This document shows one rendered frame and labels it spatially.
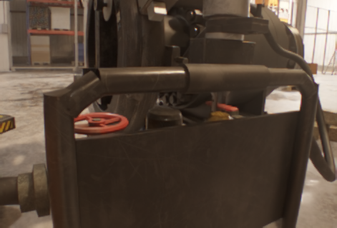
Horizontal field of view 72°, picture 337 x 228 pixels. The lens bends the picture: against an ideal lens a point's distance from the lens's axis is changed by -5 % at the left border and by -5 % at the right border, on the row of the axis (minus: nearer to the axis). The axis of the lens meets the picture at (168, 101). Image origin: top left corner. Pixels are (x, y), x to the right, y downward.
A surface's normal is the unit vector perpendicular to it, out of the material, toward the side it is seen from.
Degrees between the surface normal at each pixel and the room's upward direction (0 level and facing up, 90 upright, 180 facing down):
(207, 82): 103
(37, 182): 45
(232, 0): 91
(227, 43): 90
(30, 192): 63
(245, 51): 90
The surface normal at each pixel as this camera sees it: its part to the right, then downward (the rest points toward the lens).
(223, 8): -0.29, 0.18
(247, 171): 0.48, 0.18
